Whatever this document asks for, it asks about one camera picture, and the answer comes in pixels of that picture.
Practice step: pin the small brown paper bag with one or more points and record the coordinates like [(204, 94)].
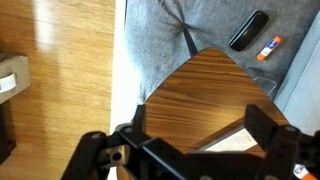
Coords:
[(15, 76)]

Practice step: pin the black glasses case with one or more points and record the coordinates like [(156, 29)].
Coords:
[(248, 31)]

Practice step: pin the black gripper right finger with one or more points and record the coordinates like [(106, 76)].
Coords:
[(261, 127)]

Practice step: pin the clear plastic box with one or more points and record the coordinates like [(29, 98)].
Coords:
[(264, 80)]

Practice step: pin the light grey pillow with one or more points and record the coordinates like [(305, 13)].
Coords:
[(299, 95)]

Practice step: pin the wooden triangular side table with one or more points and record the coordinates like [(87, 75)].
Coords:
[(202, 100)]

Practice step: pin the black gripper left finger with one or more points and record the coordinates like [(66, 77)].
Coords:
[(138, 121)]

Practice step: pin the orange white glue stick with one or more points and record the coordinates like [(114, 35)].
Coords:
[(264, 53)]

